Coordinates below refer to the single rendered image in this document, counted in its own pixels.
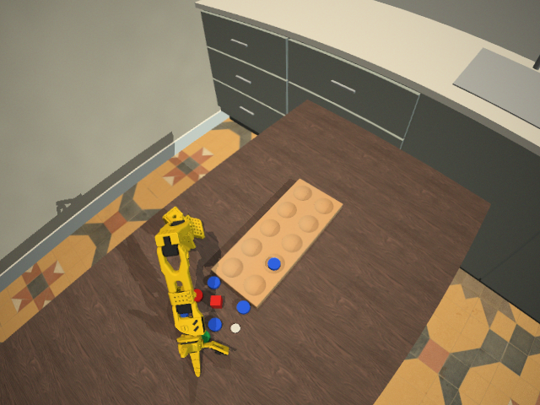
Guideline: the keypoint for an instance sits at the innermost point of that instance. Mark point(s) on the red cube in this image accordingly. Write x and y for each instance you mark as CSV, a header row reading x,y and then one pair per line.
x,y
216,301

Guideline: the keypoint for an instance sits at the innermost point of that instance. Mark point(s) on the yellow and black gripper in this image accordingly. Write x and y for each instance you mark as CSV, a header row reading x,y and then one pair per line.
x,y
193,345

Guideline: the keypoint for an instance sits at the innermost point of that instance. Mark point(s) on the red disc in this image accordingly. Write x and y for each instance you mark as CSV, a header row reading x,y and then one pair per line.
x,y
199,295

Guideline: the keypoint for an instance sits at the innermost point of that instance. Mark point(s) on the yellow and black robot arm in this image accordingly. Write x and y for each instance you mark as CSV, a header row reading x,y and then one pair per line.
x,y
172,240

